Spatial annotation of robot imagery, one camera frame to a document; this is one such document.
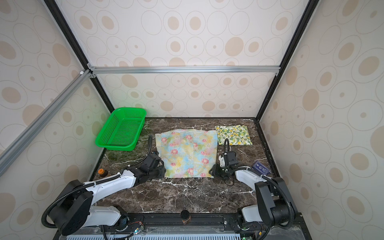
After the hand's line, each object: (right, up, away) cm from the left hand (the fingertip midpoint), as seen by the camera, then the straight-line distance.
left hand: (167, 168), depth 88 cm
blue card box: (+57, -1, +4) cm, 57 cm away
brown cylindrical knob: (+12, -17, -21) cm, 29 cm away
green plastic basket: (-39, +23, +25) cm, 52 cm away
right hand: (+27, -3, +3) cm, 27 cm away
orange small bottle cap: (-35, 0, -6) cm, 36 cm away
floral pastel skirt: (+11, +8, +10) cm, 17 cm away
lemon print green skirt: (+46, +19, +20) cm, 54 cm away
